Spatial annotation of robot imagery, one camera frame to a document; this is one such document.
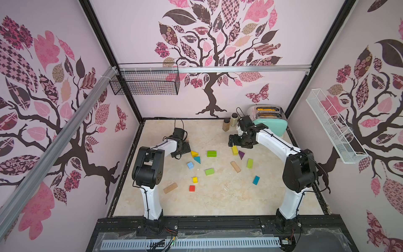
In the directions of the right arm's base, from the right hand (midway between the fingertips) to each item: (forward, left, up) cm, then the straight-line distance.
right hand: (235, 145), depth 91 cm
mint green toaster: (+18, -27, +5) cm, 33 cm away
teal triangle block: (-2, +23, -11) cm, 25 cm away
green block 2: (-6, -10, -10) cm, 15 cm away
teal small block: (-17, -11, -11) cm, 23 cm away
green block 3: (-11, +16, -10) cm, 22 cm away
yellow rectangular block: (+3, -1, -10) cm, 10 cm away
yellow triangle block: (+1, +25, -10) cm, 27 cm away
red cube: (-21, +26, -11) cm, 35 cm away
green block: (+2, +14, -12) cm, 19 cm away
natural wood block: (-8, -1, -12) cm, 14 cm away
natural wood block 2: (-21, +38, -10) cm, 45 cm away
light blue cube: (-7, +27, -9) cm, 30 cm away
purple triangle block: (0, -5, -10) cm, 11 cm away
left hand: (+3, +33, -11) cm, 35 cm away
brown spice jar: (+22, +3, -5) cm, 23 cm away
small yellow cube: (-17, +24, -10) cm, 31 cm away
